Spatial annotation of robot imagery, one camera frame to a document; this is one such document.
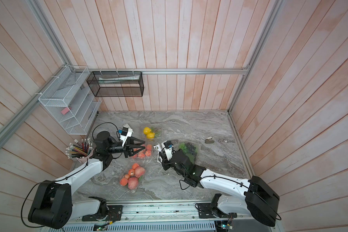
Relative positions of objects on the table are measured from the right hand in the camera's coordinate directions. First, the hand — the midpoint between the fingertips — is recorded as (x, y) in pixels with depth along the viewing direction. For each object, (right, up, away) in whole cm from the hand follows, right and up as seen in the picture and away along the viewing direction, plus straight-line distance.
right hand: (160, 152), depth 78 cm
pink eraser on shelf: (-56, +23, +4) cm, 61 cm away
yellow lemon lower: (-9, +7, +23) cm, 25 cm away
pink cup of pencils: (-48, -1, +7) cm, 49 cm away
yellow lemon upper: (-11, +11, +23) cm, 28 cm away
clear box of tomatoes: (-10, -4, +14) cm, 18 cm away
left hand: (-8, +4, -4) cm, 10 cm away
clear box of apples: (-16, -15, +4) cm, 23 cm away
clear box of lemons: (-4, +12, +25) cm, 28 cm away
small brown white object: (+33, +4, +23) cm, 41 cm away
